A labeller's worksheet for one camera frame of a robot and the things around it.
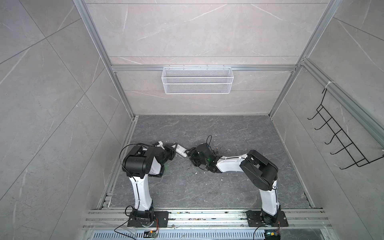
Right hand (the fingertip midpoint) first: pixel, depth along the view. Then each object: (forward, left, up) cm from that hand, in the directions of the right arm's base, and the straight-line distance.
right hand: (184, 153), depth 92 cm
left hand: (+9, +4, +1) cm, 10 cm away
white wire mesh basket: (+43, -9, +24) cm, 50 cm away
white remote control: (+2, +3, 0) cm, 4 cm away
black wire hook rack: (-18, -74, +26) cm, 80 cm away
